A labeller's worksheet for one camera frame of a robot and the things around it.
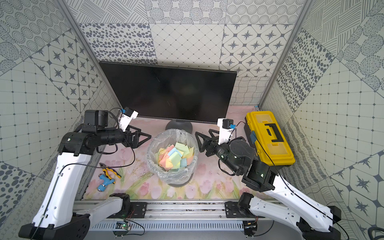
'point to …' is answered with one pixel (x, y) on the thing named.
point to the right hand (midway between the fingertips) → (203, 133)
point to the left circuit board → (122, 229)
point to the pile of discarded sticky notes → (175, 157)
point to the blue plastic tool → (106, 181)
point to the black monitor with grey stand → (180, 95)
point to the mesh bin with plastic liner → (164, 139)
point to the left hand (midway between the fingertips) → (141, 129)
